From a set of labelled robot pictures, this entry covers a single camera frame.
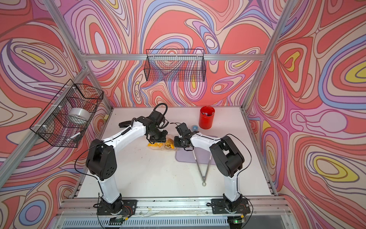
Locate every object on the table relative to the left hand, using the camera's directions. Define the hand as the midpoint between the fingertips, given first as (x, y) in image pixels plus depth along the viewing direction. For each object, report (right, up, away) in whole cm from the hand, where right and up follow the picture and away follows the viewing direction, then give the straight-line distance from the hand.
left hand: (168, 141), depth 88 cm
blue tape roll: (+18, +8, +19) cm, 28 cm away
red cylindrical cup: (+26, +15, +10) cm, 31 cm away
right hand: (+5, -5, +7) cm, 10 cm away
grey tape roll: (-44, +17, -14) cm, 50 cm away
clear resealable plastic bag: (-1, -4, +5) cm, 7 cm away
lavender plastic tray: (+23, -11, +3) cm, 25 cm away
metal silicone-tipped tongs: (+22, -21, -7) cm, 31 cm away
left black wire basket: (-48, +13, -20) cm, 53 cm away
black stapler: (-35, +10, +19) cm, 41 cm away
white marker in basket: (-46, +5, -16) cm, 49 cm away
